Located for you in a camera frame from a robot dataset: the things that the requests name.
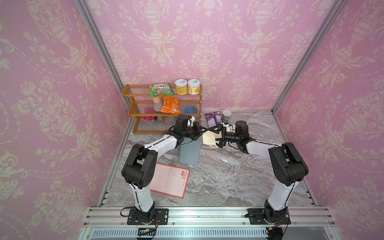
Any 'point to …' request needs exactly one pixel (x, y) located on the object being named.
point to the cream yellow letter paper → (209, 138)
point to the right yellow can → (193, 86)
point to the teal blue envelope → (190, 150)
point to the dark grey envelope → (175, 151)
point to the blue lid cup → (191, 110)
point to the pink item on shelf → (149, 110)
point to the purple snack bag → (213, 119)
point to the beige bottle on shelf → (158, 103)
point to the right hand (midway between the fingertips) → (209, 134)
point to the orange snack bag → (171, 105)
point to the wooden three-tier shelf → (138, 98)
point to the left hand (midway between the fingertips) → (208, 129)
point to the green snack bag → (155, 90)
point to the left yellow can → (181, 85)
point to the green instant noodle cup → (226, 115)
